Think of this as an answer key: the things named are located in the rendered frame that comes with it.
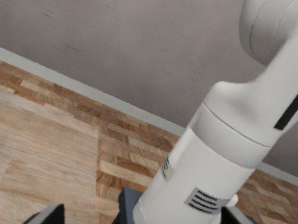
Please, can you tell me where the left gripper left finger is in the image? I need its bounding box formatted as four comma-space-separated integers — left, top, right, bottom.
22, 203, 65, 224

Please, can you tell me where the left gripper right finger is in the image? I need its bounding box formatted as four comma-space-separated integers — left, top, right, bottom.
220, 206, 258, 224

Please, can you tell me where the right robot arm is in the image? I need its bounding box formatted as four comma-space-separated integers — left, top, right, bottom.
133, 0, 298, 224

